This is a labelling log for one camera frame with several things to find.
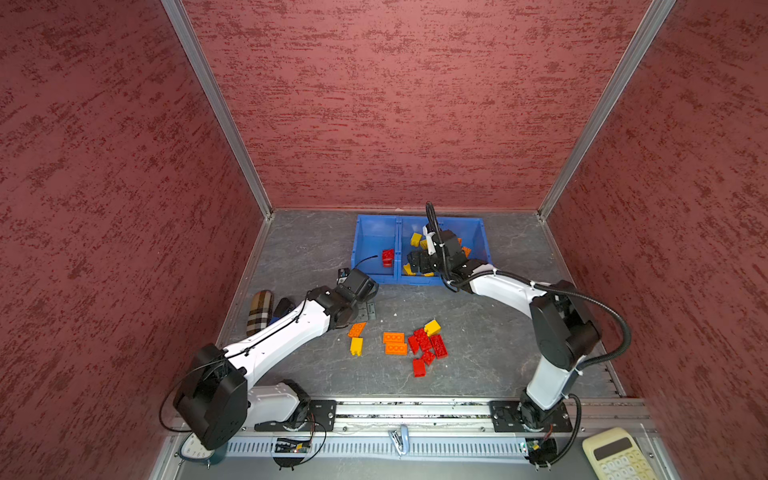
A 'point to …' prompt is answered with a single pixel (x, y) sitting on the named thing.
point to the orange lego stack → (395, 343)
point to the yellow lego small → (357, 346)
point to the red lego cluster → (431, 346)
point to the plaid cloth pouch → (260, 312)
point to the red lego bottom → (419, 368)
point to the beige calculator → (616, 455)
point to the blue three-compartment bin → (382, 243)
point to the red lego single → (387, 257)
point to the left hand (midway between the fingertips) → (355, 316)
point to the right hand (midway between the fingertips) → (419, 258)
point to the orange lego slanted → (356, 330)
